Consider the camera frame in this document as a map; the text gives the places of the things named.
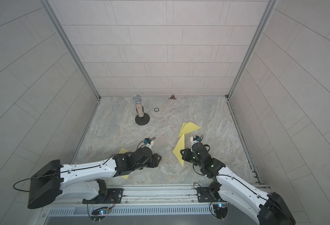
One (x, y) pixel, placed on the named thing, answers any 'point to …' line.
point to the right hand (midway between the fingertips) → (179, 152)
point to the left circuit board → (99, 213)
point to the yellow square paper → (187, 128)
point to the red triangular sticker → (172, 97)
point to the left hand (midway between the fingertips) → (161, 159)
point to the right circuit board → (221, 210)
